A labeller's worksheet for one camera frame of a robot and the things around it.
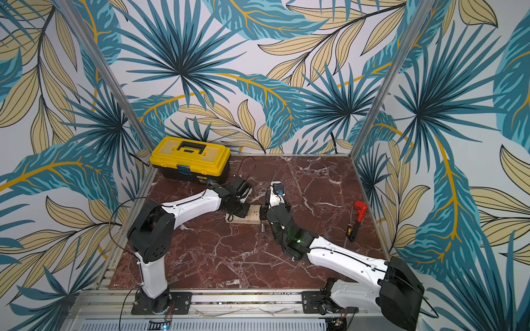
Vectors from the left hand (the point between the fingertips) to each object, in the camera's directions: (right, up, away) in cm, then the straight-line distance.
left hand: (242, 217), depth 93 cm
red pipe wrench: (+56, +3, +5) cm, 56 cm away
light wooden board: (+5, 0, -2) cm, 5 cm away
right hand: (+12, +11, -16) cm, 23 cm away
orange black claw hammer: (+10, -3, -5) cm, 11 cm away
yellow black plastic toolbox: (-23, +26, +2) cm, 35 cm away
